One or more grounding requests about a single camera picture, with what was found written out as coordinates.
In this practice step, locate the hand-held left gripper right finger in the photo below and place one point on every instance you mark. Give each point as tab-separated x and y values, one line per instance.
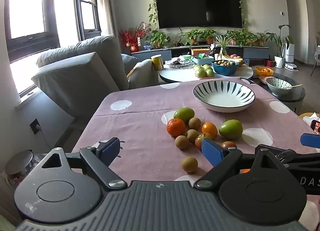
212	152

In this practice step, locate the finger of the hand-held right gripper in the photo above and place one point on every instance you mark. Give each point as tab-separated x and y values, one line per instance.
311	139
300	157

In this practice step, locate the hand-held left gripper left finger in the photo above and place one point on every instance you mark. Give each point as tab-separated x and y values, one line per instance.
110	149

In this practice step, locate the red nectarine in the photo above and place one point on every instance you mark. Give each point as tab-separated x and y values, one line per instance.
228	144
203	136

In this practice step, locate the smooth orange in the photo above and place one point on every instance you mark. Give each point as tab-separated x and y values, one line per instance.
245	170
209	129

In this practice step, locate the brown kiwi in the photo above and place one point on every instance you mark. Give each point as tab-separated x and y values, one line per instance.
192	135
182	142
194	122
189	164

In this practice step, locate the green jujube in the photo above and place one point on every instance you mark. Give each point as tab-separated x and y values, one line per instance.
197	68
184	114
210	72
207	67
230	128
200	73

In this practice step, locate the dark orange mandarin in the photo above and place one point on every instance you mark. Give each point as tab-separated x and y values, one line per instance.
176	127

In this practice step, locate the blue striped white bowl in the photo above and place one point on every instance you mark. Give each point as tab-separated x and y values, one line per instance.
223	96

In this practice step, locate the pile of small brown fruits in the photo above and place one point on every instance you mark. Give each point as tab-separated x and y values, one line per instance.
225	63

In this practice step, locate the pink polka dot tablecloth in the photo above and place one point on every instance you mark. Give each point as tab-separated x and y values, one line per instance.
140	126

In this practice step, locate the dark round table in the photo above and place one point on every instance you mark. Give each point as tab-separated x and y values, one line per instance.
297	94

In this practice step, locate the wooden spoon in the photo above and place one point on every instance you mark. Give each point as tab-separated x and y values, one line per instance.
296	86

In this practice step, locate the small striped bowl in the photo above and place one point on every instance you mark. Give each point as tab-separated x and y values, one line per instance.
277	88

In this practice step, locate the beige dish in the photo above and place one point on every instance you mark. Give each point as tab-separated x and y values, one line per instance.
263	79

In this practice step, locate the grey cushion yellow trim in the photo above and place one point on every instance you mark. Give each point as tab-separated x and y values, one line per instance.
141	73

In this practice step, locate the blue fruit bowl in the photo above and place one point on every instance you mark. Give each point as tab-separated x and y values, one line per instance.
225	70

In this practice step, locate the orange basket of mandarins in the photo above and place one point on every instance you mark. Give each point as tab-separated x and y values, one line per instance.
263	71

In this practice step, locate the grey sofa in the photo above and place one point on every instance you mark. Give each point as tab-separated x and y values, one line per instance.
82	71

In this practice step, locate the tall plant in white pot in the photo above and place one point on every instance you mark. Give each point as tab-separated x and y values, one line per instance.
279	62

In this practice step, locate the round white coffee table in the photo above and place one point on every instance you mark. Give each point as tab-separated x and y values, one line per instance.
180	74

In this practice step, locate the small red pot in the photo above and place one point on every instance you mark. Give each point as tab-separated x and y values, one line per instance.
270	63

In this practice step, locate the white air purifier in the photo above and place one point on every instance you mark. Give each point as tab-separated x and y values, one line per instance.
290	53

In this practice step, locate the blue grey cushion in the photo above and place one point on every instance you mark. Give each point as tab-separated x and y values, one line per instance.
128	62

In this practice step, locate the glass jar with grey lid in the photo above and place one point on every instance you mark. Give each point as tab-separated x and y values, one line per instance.
18	162

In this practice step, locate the teal tray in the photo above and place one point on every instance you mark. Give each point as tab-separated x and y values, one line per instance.
202	60

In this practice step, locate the glass snack dish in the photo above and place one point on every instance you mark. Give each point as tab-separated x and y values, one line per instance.
178	63

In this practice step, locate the bunch of yellow bananas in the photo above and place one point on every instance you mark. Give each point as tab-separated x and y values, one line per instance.
228	57

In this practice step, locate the pink peach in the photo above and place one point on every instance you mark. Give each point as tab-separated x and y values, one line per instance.
235	56

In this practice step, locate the yellow can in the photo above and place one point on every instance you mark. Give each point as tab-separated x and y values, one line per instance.
157	63

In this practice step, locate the orange box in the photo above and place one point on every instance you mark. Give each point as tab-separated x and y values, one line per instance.
200	52

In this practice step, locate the grey television cabinet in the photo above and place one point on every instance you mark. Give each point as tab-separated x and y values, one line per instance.
255	52

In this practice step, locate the spider plant in vase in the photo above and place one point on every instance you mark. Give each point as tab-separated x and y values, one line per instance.
222	43

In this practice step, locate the red flower decoration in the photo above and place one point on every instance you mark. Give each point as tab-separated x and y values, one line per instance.
132	36

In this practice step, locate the row of potted green plants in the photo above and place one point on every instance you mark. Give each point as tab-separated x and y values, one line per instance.
157	37

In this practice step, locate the beige curtain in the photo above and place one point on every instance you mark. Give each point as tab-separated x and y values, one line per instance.
106	8

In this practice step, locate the narrow black framed window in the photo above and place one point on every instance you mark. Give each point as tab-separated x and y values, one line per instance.
77	8

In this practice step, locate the black flat television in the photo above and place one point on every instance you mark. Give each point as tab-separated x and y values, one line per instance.
197	3

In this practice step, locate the green ivy vine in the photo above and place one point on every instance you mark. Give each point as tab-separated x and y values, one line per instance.
151	6

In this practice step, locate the large black framed window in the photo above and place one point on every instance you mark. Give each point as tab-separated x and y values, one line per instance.
51	8

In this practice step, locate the wall socket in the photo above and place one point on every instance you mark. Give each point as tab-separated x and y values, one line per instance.
35	126

